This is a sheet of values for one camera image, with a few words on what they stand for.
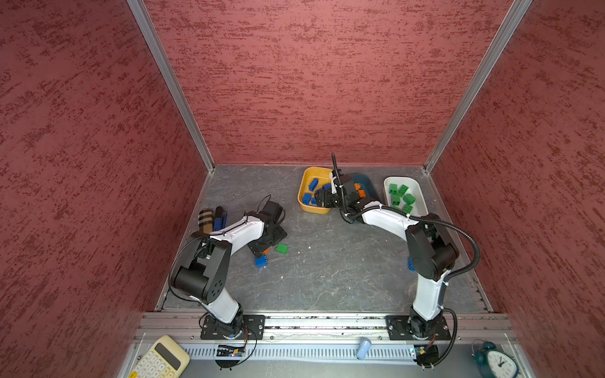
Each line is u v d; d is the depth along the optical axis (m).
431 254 0.51
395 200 1.07
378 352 0.71
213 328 0.73
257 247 0.82
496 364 0.66
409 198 1.05
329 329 0.76
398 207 1.04
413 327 0.67
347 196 0.74
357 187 1.10
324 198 0.85
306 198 1.04
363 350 0.69
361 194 1.09
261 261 0.87
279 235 0.84
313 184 1.10
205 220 0.97
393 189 1.10
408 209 1.03
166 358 0.68
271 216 0.75
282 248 0.90
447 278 0.53
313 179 1.13
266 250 0.81
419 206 1.03
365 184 1.10
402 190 1.09
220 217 0.99
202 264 0.50
